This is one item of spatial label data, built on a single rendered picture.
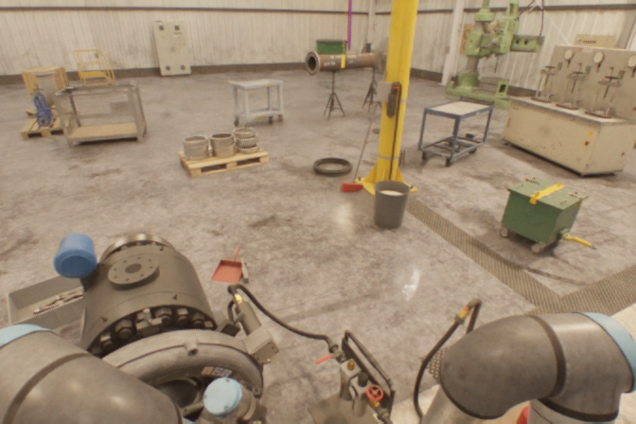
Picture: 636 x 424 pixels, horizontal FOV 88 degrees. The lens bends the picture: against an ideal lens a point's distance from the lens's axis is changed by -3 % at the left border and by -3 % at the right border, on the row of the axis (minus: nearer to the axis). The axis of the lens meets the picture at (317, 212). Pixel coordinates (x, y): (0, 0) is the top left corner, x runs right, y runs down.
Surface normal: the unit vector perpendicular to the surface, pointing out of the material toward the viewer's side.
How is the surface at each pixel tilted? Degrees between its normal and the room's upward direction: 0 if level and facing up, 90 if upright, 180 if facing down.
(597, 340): 23
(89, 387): 30
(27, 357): 5
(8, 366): 15
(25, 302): 90
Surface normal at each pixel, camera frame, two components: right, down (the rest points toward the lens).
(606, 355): 0.04, -0.32
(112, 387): 0.62, -0.75
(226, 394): -0.12, -0.69
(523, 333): -0.30, -0.79
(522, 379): -0.26, 0.07
